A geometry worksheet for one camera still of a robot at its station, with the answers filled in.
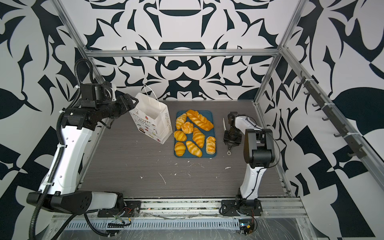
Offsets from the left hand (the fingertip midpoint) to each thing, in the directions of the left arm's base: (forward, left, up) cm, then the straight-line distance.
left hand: (132, 100), depth 68 cm
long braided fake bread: (+14, -33, -35) cm, 50 cm away
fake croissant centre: (0, -31, -33) cm, 45 cm away
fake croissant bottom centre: (-7, -27, -35) cm, 45 cm away
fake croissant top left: (+15, -19, -35) cm, 42 cm away
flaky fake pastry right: (-5, -38, -34) cm, 51 cm away
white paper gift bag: (-1, -6, -12) cm, 14 cm away
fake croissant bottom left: (-7, -19, -35) cm, 40 cm away
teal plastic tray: (+21, -40, -38) cm, 59 cm away
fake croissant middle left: (+2, -19, -34) cm, 39 cm away
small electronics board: (-45, -50, -39) cm, 78 cm away
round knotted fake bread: (+8, -24, -34) cm, 42 cm away
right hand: (-2, -51, -36) cm, 63 cm away
